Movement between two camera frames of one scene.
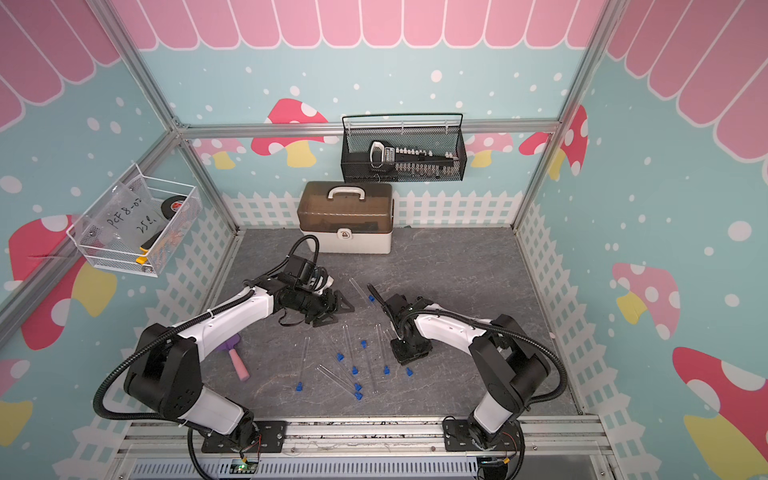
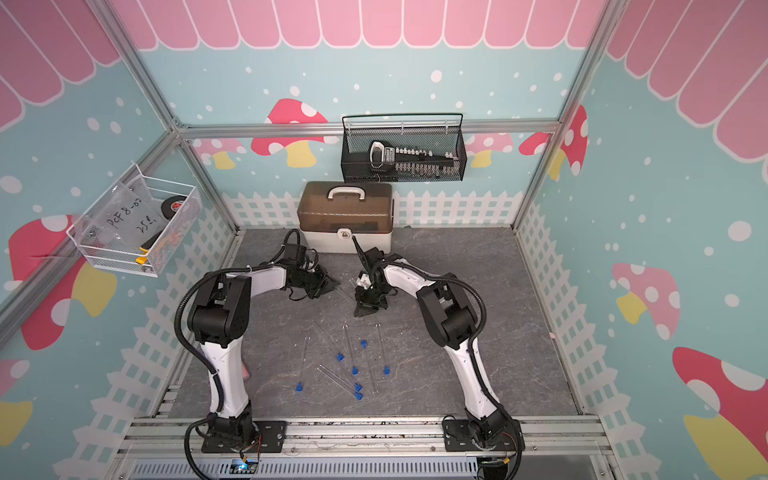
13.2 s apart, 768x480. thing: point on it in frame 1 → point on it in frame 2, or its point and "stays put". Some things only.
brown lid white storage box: [347, 217] stays put
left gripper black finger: [343, 305] → [329, 282]
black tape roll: [170, 205] stays put
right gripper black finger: [379, 299] → [363, 309]
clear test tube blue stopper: [354, 369] stays put
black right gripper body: [406, 352] → [372, 296]
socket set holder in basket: [384, 155] stays put
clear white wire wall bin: [137, 224] stays put
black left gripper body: [314, 305] → [312, 282]
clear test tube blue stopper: [383, 350] stays put
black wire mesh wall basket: [403, 147] stays put
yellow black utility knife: [145, 247] stays put
